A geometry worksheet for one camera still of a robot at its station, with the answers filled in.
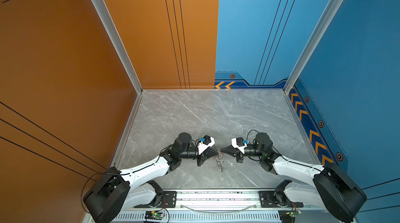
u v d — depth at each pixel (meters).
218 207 0.72
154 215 0.71
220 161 0.71
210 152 0.71
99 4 0.77
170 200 0.74
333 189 0.42
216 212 0.70
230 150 0.70
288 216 0.70
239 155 0.67
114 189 0.41
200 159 0.66
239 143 0.62
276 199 0.65
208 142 0.65
